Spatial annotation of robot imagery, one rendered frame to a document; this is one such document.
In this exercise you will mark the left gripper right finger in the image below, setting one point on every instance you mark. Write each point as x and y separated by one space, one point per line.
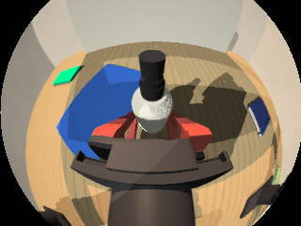
200 135

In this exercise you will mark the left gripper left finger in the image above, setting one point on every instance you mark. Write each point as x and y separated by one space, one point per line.
118 127

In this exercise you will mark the green flat rectangular block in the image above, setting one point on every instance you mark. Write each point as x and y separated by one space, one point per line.
67 75

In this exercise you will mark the blue flat rectangular pad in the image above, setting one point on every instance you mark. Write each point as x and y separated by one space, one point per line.
107 96

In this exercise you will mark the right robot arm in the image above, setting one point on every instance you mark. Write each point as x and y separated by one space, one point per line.
266 195

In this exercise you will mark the dark blue book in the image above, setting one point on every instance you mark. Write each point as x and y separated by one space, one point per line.
259 115

